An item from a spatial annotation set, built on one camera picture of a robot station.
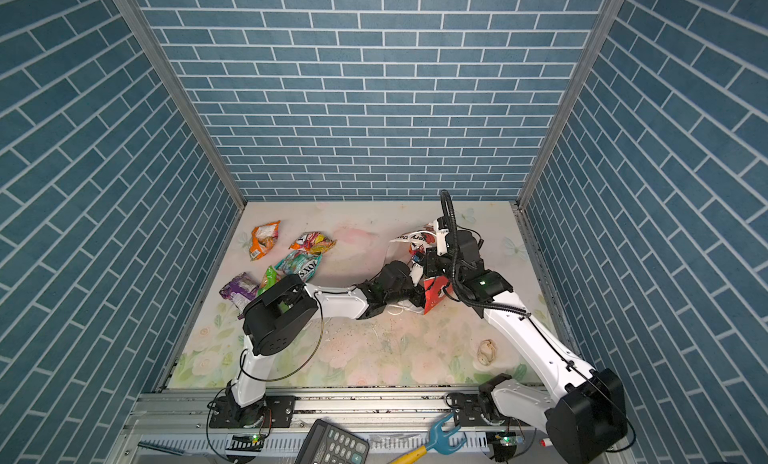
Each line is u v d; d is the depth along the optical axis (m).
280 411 0.74
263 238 1.04
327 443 0.68
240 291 0.89
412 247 0.99
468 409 0.74
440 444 0.68
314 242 1.03
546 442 0.69
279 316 0.53
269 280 0.81
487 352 0.84
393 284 0.72
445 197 0.56
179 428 0.73
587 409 0.38
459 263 0.58
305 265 0.96
